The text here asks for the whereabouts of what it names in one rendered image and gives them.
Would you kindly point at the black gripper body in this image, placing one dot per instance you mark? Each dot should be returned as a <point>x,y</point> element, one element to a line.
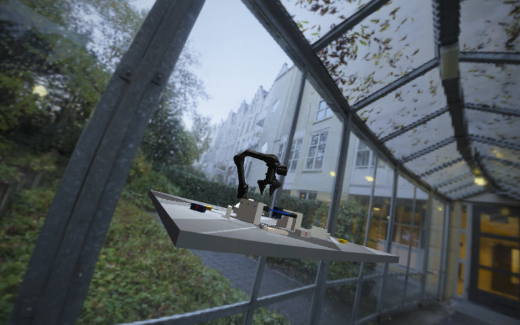
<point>269,180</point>

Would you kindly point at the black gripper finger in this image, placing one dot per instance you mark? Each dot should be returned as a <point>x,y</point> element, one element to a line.
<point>261,187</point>
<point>272,189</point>

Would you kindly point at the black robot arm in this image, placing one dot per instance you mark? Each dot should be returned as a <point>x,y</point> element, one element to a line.
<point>270,159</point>

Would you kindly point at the white rectangular block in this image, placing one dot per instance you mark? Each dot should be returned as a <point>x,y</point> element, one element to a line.
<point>274,230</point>

